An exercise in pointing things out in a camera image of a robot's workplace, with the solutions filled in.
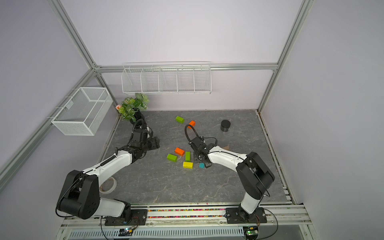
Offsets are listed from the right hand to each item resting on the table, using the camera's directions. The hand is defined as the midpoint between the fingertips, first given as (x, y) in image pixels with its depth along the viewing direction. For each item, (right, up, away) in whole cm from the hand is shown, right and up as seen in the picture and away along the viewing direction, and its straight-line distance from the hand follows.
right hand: (199, 156), depth 91 cm
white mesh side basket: (-66, +26, -9) cm, 71 cm away
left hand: (-27, +9, -1) cm, 29 cm away
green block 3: (-8, -1, +3) cm, 8 cm away
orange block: (-5, +21, +21) cm, 30 cm away
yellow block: (-7, -5, -2) cm, 9 cm away
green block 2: (-17, -2, +2) cm, 18 cm away
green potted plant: (-41, +29, -4) cm, 50 cm away
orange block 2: (-13, +2, +4) cm, 14 cm away
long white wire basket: (-27, +51, +8) cm, 58 cm away
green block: (-15, +23, +23) cm, 36 cm away
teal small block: (+1, -6, 0) cm, 6 cm away
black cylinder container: (+18, +19, +14) cm, 30 cm away
